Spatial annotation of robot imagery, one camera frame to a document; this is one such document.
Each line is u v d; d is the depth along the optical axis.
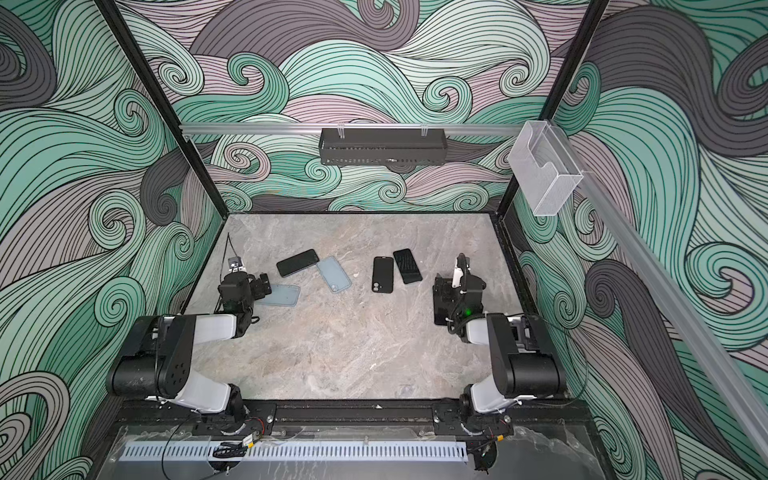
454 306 0.72
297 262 1.06
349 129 0.93
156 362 0.42
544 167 0.79
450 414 0.73
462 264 0.78
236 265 0.81
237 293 0.71
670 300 0.52
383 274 1.01
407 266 1.04
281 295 0.95
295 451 0.70
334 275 1.01
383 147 0.95
